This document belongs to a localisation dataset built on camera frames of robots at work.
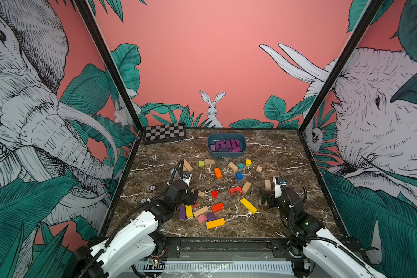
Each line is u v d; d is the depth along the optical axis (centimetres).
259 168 100
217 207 86
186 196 65
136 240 50
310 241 57
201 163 101
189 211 84
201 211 84
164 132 115
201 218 81
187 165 101
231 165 100
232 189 91
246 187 91
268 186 92
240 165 101
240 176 95
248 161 101
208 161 102
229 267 70
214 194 90
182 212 83
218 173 97
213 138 114
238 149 105
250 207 86
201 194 90
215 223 80
